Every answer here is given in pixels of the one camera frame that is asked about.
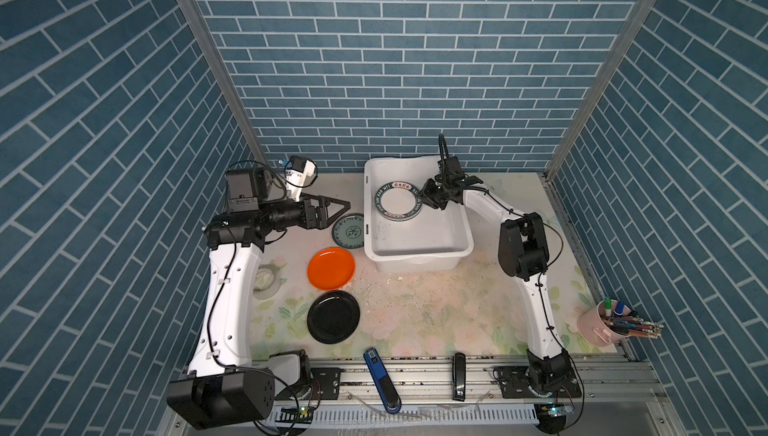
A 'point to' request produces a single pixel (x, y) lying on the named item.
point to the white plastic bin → (434, 241)
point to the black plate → (333, 317)
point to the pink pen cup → (592, 329)
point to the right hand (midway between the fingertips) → (414, 193)
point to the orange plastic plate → (330, 269)
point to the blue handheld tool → (389, 398)
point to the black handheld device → (459, 377)
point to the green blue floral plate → (348, 230)
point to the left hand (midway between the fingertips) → (337, 204)
